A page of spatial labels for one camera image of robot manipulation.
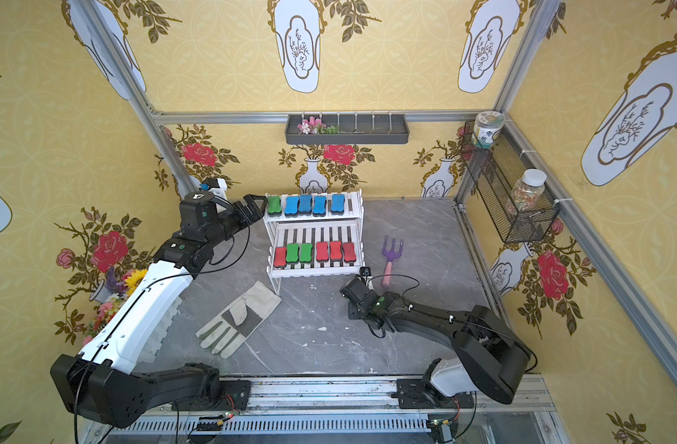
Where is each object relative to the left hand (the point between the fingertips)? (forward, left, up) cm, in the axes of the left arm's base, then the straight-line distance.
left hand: (247, 203), depth 76 cm
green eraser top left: (+3, -6, -3) cm, 8 cm away
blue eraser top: (+3, -11, -4) cm, 12 cm away
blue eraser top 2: (+3, -16, -4) cm, 16 cm away
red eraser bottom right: (-5, -28, -18) cm, 34 cm away
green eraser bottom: (-4, -10, -18) cm, 22 cm away
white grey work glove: (-20, +6, -32) cm, 39 cm away
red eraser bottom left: (-6, -7, -18) cm, 20 cm away
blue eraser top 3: (+3, -20, -4) cm, 20 cm away
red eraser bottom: (-4, -20, -19) cm, 28 cm away
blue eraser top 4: (+3, -25, -4) cm, 26 cm away
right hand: (-16, -32, -29) cm, 46 cm away
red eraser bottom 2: (-4, -24, -18) cm, 30 cm away
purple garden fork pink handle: (+3, -45, -32) cm, 55 cm away
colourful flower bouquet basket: (-18, +38, -16) cm, 45 cm away
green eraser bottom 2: (-4, -15, -19) cm, 24 cm away
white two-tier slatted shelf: (+4, -17, -19) cm, 26 cm away
